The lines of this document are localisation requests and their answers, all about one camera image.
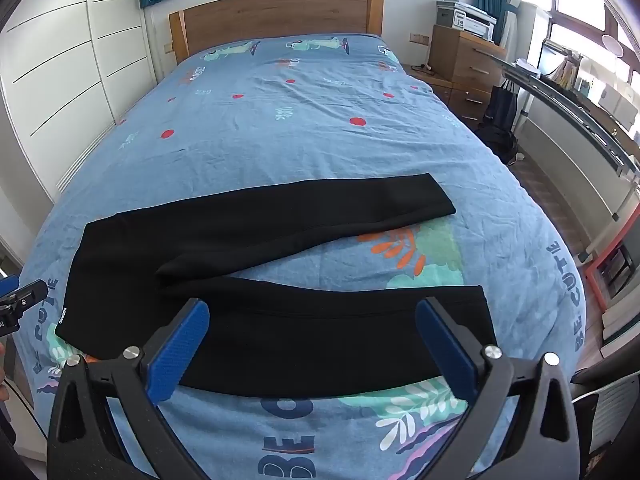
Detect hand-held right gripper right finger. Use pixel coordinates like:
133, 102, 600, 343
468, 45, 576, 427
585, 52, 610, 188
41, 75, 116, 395
414, 296, 586, 480

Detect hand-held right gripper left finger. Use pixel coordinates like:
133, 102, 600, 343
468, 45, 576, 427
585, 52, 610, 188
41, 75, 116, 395
47, 297, 211, 480

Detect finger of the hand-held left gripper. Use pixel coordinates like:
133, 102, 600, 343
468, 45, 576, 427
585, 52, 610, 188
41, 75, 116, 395
0, 282, 49, 335
0, 273, 21, 306

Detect black pants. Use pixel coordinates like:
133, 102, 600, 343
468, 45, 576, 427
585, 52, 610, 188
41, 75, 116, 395
66, 172, 498, 397

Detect black backpack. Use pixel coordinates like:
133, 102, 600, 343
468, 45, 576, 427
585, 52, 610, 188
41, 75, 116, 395
475, 124, 521, 167

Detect white wardrobe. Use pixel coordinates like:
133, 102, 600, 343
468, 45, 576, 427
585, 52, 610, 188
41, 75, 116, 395
0, 0, 157, 196

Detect blue printed bed sheet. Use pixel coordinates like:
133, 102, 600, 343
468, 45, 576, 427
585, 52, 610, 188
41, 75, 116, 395
10, 34, 587, 480

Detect black tote bag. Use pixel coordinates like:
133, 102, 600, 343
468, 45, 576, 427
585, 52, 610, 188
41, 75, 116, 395
482, 80, 519, 131

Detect wooden nightstand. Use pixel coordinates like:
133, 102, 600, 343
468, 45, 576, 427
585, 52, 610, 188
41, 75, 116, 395
402, 63, 455, 103

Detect glass top desk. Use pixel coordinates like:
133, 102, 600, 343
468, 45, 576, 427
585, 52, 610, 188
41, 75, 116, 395
492, 52, 640, 183

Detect wooden dresser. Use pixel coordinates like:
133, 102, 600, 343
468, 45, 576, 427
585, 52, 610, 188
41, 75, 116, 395
429, 25, 508, 126

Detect white printer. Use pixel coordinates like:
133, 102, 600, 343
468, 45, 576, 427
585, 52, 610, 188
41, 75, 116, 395
436, 1, 498, 41

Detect wooden headboard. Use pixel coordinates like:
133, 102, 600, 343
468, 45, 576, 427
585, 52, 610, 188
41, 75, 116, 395
168, 0, 385, 66

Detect red frame shelf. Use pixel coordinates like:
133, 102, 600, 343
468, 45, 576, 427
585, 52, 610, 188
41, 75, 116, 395
582, 225, 640, 313

